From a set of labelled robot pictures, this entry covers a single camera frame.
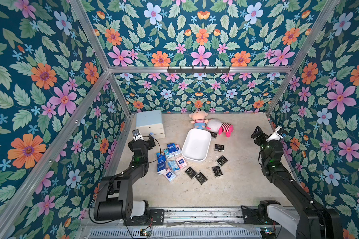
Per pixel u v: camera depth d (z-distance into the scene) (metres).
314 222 0.40
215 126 1.04
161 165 0.88
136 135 0.76
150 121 0.96
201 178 0.84
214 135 1.04
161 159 0.93
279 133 0.66
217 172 0.87
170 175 0.86
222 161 0.91
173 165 0.88
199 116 1.09
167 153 0.93
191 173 0.86
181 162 0.91
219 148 0.98
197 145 1.01
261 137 0.72
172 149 0.94
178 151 0.95
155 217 0.74
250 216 0.73
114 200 0.43
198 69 0.93
